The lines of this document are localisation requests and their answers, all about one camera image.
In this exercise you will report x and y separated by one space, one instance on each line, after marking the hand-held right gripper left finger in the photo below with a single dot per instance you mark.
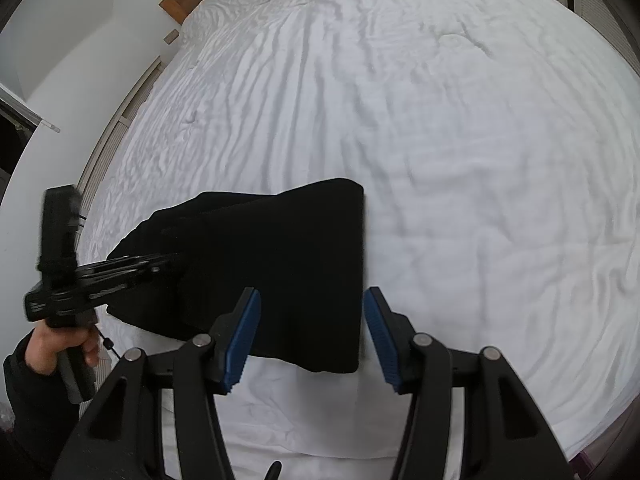
242 340

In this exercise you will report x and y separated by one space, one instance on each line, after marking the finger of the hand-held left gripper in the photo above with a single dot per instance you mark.
127 263
125 285

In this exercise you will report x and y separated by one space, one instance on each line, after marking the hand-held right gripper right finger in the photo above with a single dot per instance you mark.
382 340

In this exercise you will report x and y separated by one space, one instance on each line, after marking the black pants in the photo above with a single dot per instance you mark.
280 270

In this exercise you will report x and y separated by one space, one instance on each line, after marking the person's left forearm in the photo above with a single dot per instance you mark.
35 425

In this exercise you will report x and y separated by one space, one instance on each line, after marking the person's left hand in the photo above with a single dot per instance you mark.
42 347

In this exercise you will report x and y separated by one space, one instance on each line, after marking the white blind pull rod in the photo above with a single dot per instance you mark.
37 117

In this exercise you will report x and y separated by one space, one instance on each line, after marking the white bed blanket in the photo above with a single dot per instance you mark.
425 160

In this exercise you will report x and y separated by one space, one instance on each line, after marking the white wardrobe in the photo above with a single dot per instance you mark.
595 5

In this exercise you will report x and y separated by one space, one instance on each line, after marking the beige wall switch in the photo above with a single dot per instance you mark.
171 36

